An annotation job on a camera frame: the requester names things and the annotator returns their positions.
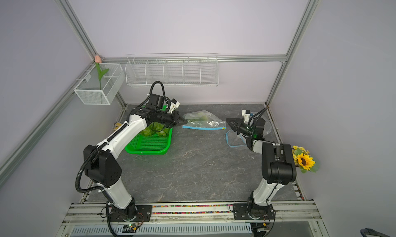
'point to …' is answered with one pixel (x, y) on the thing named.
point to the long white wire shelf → (173, 70)
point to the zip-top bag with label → (211, 123)
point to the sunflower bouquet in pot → (302, 159)
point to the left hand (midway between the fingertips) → (187, 123)
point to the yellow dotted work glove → (118, 124)
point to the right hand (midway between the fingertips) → (225, 118)
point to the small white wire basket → (102, 84)
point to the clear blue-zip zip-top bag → (233, 139)
